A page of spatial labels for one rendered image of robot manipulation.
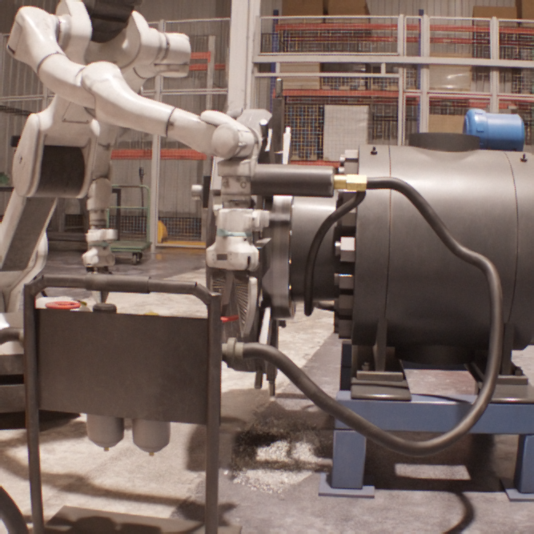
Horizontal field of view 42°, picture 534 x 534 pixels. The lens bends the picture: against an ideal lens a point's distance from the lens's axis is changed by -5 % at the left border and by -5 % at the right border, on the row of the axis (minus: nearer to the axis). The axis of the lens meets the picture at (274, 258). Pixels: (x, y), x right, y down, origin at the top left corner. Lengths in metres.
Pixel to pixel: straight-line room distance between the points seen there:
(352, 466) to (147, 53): 1.16
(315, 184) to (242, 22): 8.25
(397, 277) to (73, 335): 0.85
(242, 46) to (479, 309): 8.15
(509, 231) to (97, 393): 1.08
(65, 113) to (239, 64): 7.85
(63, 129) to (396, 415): 1.15
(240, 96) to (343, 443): 8.13
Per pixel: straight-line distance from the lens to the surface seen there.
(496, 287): 1.65
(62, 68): 1.61
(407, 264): 1.86
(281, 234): 1.92
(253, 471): 1.98
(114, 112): 1.52
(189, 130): 1.47
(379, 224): 1.85
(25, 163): 2.06
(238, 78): 9.74
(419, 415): 1.81
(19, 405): 2.29
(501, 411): 1.84
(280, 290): 1.96
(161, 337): 1.35
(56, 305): 1.43
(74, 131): 2.06
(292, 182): 1.70
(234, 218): 1.41
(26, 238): 2.33
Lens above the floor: 0.71
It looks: 4 degrees down
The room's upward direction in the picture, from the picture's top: 2 degrees clockwise
